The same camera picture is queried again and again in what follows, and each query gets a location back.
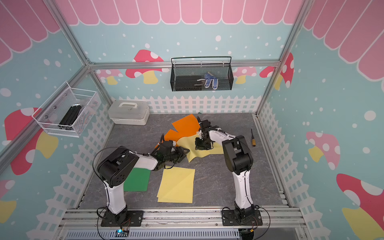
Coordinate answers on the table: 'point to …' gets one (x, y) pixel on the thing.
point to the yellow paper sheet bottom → (189, 142)
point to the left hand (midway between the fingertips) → (189, 154)
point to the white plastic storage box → (129, 112)
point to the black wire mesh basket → (201, 73)
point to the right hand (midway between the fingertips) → (196, 147)
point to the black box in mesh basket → (188, 83)
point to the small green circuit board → (121, 233)
